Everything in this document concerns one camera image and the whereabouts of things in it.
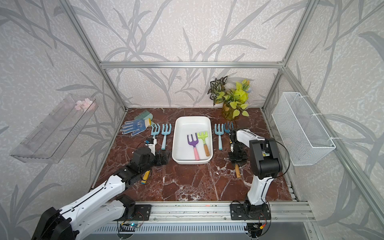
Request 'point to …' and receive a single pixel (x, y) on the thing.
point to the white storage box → (183, 153)
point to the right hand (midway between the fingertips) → (237, 164)
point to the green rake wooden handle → (203, 136)
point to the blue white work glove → (135, 127)
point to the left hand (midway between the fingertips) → (165, 153)
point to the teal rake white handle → (155, 133)
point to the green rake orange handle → (237, 171)
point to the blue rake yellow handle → (228, 130)
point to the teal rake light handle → (219, 133)
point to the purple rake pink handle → (194, 143)
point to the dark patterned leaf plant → (216, 86)
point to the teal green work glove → (144, 115)
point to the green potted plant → (233, 103)
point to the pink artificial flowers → (86, 105)
